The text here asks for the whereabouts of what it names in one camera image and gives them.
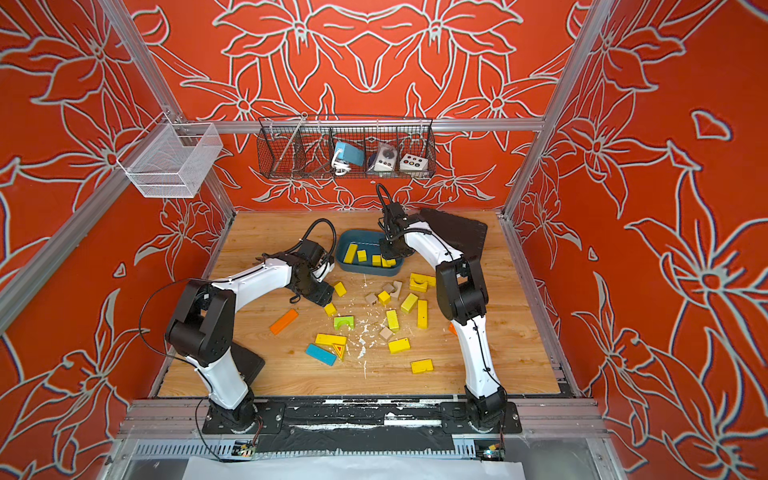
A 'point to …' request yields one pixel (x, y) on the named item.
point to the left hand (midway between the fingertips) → (321, 292)
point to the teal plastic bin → (366, 240)
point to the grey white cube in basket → (386, 158)
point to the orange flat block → (283, 321)
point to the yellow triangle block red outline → (340, 350)
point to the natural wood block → (398, 287)
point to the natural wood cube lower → (386, 333)
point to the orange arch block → (451, 328)
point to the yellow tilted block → (409, 302)
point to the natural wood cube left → (371, 298)
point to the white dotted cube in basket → (412, 162)
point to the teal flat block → (321, 355)
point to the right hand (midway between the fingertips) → (383, 252)
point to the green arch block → (350, 320)
